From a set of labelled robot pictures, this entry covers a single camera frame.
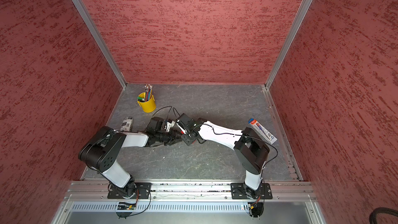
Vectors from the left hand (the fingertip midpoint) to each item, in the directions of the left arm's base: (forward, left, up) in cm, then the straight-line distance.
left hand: (182, 140), depth 89 cm
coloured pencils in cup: (+27, +23, +13) cm, 38 cm away
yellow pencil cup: (+22, +25, +4) cm, 34 cm away
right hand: (0, -5, +3) cm, 6 cm away
